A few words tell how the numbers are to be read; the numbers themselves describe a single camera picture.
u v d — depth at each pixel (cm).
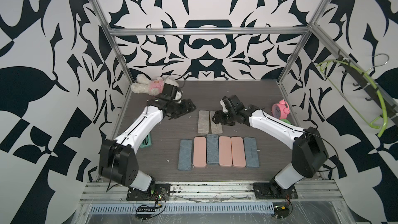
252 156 82
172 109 69
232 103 67
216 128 92
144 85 105
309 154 45
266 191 74
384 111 53
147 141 89
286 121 94
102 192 76
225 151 85
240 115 62
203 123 94
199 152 85
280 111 93
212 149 85
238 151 87
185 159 81
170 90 65
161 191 72
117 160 42
